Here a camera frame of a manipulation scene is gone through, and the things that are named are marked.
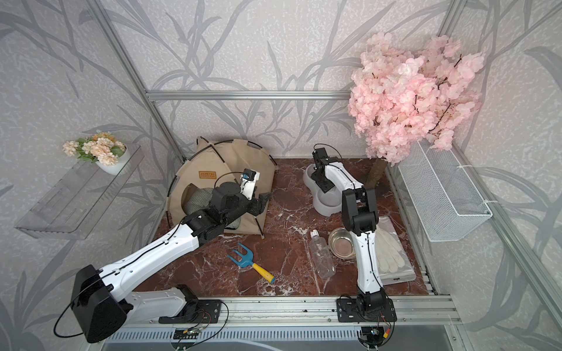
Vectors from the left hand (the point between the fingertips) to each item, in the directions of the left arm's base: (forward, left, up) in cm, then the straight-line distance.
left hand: (265, 191), depth 76 cm
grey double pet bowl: (+8, -25, -20) cm, 33 cm away
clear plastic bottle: (-14, -22, -25) cm, 35 cm away
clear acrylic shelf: (-7, +58, +3) cm, 58 cm away
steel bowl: (-9, -30, -23) cm, 39 cm away
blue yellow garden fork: (-16, +8, -24) cm, 30 cm away
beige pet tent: (+9, +20, +4) cm, 22 cm away
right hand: (+22, -22, -21) cm, 37 cm away
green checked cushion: (+10, +35, -21) cm, 42 cm away
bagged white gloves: (-17, -50, -24) cm, 58 cm away
